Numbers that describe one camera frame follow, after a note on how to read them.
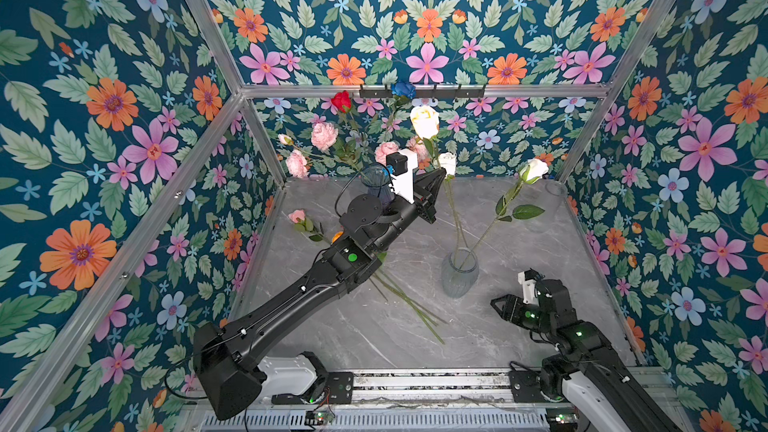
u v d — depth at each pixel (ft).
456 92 2.98
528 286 2.46
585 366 1.78
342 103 2.73
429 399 2.39
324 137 2.52
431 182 1.77
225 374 1.22
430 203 1.67
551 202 3.08
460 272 2.62
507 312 2.38
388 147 2.69
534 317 2.25
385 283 3.00
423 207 1.66
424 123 1.56
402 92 2.69
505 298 2.46
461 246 2.50
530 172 2.09
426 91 2.99
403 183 1.62
